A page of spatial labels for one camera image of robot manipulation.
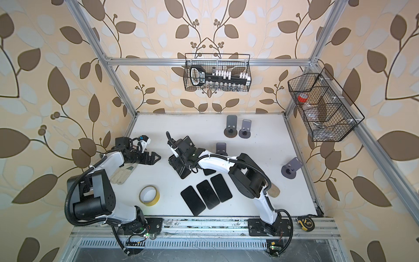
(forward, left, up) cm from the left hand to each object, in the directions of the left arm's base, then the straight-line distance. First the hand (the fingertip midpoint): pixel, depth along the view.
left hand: (148, 155), depth 90 cm
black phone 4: (-6, -33, -6) cm, 34 cm away
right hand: (-2, -15, 0) cm, 16 cm away
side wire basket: (+12, -93, +22) cm, 96 cm away
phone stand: (+4, -41, +1) cm, 41 cm away
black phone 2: (-22, -26, -8) cm, 35 cm away
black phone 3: (-15, -41, -8) cm, 44 cm away
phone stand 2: (+22, -48, -4) cm, 53 cm away
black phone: (-19, -34, -8) cm, 39 cm away
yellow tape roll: (-19, -3, -8) cm, 21 cm away
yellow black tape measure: (-32, -80, -5) cm, 86 cm away
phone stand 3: (-8, -77, -2) cm, 78 cm away
